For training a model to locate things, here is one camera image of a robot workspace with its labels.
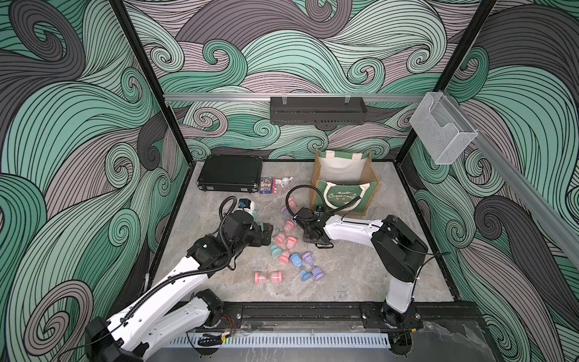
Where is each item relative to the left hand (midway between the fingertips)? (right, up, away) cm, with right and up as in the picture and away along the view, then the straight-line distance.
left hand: (261, 224), depth 75 cm
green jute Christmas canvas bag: (+36, +14, +31) cm, 50 cm away
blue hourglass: (+12, -15, +9) cm, 22 cm away
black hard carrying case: (-19, +19, +35) cm, 44 cm away
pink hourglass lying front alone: (+5, -20, +5) cm, 21 cm away
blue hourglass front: (+16, -19, +5) cm, 25 cm away
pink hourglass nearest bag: (+12, +3, +26) cm, 28 cm away
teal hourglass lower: (+5, -13, +10) cm, 17 cm away
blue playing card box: (-1, +13, +32) cm, 35 cm away
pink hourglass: (+10, -4, +17) cm, 21 cm away
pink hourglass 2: (+8, -14, +8) cm, 18 cm away
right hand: (+19, -9, +18) cm, 27 cm away
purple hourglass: (+8, +4, +3) cm, 9 cm away
